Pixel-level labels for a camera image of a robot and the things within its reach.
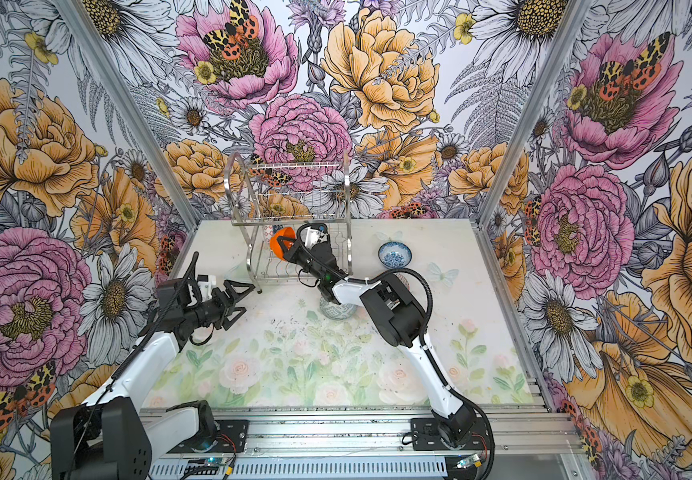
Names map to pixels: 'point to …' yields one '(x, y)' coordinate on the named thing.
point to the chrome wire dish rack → (308, 199)
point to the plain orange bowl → (282, 232)
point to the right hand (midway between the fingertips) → (277, 243)
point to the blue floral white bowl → (395, 255)
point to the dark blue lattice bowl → (275, 227)
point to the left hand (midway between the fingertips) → (251, 304)
